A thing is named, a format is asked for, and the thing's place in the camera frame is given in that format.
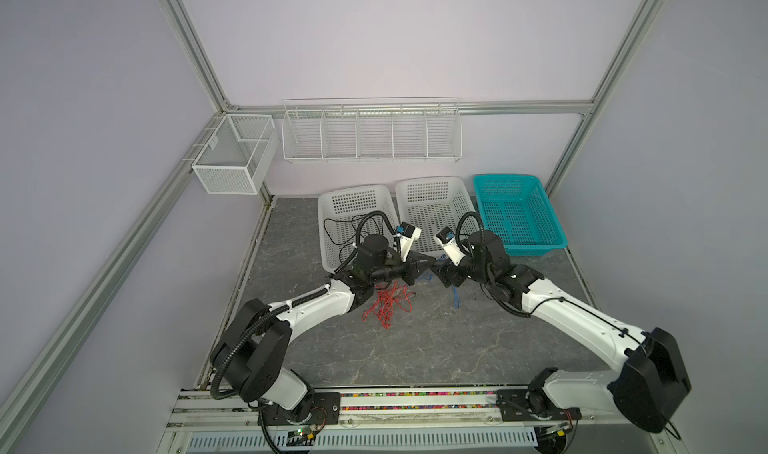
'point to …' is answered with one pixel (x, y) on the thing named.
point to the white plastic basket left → (340, 212)
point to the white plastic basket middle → (432, 203)
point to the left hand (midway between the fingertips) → (435, 265)
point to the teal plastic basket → (520, 212)
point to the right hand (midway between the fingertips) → (443, 256)
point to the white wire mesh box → (238, 156)
